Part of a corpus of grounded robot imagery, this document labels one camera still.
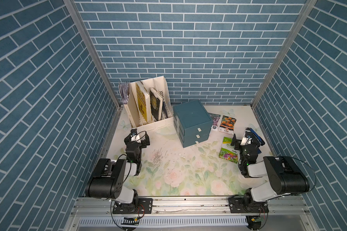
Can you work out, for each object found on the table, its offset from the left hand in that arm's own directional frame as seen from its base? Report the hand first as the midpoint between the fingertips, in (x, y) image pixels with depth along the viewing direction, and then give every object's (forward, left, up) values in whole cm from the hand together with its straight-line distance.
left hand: (141, 132), depth 90 cm
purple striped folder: (+20, +11, +18) cm, 29 cm away
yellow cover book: (+17, -1, +13) cm, 21 cm away
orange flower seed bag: (+15, -61, -10) cm, 63 cm away
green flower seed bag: (-7, -56, -10) cm, 57 cm away
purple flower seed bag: (+21, -52, -10) cm, 57 cm away
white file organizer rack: (+18, +8, +1) cm, 20 cm away
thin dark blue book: (+22, -13, -2) cm, 26 cm away
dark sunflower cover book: (+23, -7, +3) cm, 24 cm away
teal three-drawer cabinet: (0, -31, +10) cm, 33 cm away
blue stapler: (+2, -79, -8) cm, 80 cm away
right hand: (-2, -65, 0) cm, 65 cm away
